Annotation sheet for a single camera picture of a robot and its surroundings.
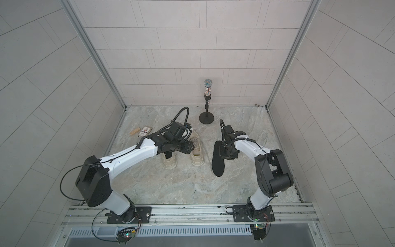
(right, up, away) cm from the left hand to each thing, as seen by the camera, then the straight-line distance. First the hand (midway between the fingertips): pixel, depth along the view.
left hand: (194, 146), depth 83 cm
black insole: (+13, -11, +4) cm, 18 cm away
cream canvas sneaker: (-13, -9, 0) cm, 16 cm away
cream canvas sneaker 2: (+1, -6, 0) cm, 6 cm away
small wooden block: (-41, +7, +19) cm, 46 cm away
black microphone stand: (+7, +15, +28) cm, 32 cm away
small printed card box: (-34, +7, +17) cm, 38 cm away
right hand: (+16, -7, +7) cm, 19 cm away
